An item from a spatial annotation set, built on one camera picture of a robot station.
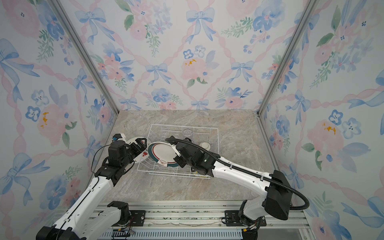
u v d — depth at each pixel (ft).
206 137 3.49
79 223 1.37
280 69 3.04
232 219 2.40
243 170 1.50
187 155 1.81
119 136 2.34
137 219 2.44
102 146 3.48
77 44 2.64
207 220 2.46
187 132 3.12
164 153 2.60
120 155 1.99
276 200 1.28
